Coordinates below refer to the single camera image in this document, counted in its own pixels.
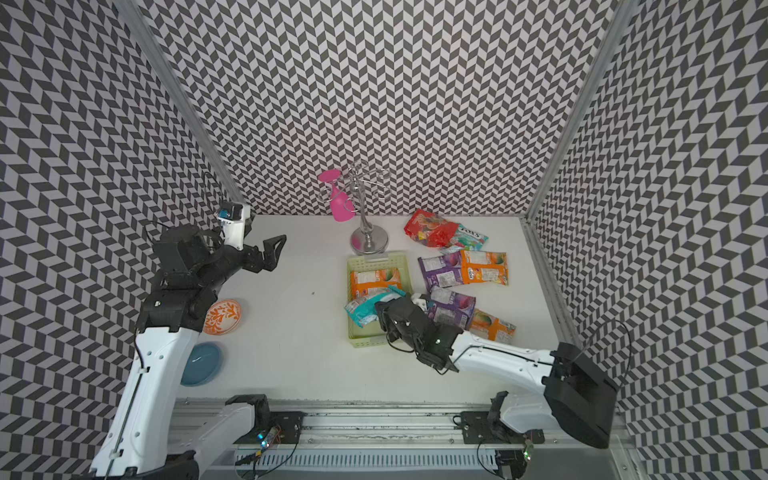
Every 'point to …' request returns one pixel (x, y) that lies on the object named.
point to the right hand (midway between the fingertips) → (371, 308)
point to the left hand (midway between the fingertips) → (265, 235)
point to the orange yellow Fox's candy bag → (361, 280)
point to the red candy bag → (431, 229)
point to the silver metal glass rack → (369, 239)
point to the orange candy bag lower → (491, 327)
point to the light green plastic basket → (372, 334)
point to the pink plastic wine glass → (341, 204)
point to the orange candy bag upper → (484, 266)
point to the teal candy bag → (363, 311)
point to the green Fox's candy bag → (470, 240)
